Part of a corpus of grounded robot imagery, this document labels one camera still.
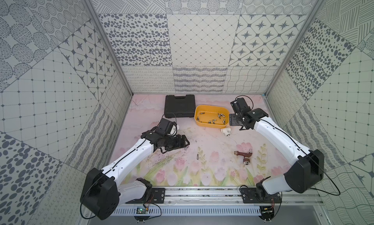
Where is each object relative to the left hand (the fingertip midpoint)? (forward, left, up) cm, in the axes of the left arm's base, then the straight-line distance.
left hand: (185, 142), depth 79 cm
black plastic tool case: (+33, +9, -9) cm, 35 cm away
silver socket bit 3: (+29, -24, -13) cm, 40 cm away
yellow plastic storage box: (+28, -18, -14) cm, 36 cm away
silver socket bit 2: (+25, -7, -12) cm, 29 cm away
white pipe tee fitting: (+14, -27, -10) cm, 32 cm away
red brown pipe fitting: (-5, -36, -12) cm, 38 cm away
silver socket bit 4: (+24, -18, -13) cm, 33 cm away
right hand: (+12, -32, +4) cm, 34 cm away
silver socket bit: (-3, -7, -14) cm, 16 cm away
